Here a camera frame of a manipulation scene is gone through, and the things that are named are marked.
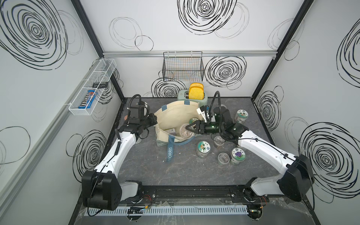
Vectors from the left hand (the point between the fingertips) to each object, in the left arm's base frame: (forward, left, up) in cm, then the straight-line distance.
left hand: (155, 116), depth 83 cm
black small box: (+11, +29, +15) cm, 34 cm away
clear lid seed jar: (-8, -40, -14) cm, 43 cm away
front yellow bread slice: (+22, -25, 0) cm, 33 cm away
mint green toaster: (+24, -17, -4) cm, 30 cm away
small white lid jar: (-18, -49, -12) cm, 53 cm away
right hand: (-12, -20, +5) cm, 24 cm away
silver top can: (-2, -9, -13) cm, 16 cm away
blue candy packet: (-2, +33, +15) cm, 36 cm away
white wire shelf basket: (+26, +36, +13) cm, 46 cm away
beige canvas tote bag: (+4, -7, -9) cm, 12 cm away
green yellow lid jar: (-14, -29, -12) cm, 34 cm away
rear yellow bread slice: (+28, -25, +3) cm, 38 cm away
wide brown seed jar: (-14, -18, +5) cm, 23 cm away
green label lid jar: (+12, -58, -11) cm, 61 cm away
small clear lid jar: (-19, -41, -14) cm, 47 cm away
